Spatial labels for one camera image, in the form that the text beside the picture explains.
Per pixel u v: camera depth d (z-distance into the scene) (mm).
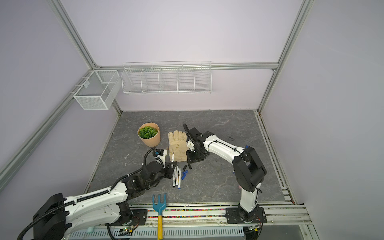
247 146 516
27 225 378
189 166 912
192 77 1056
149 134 930
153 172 585
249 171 474
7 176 502
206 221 738
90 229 679
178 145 1006
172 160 783
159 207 754
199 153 737
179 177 861
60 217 409
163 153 713
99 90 966
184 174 872
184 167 912
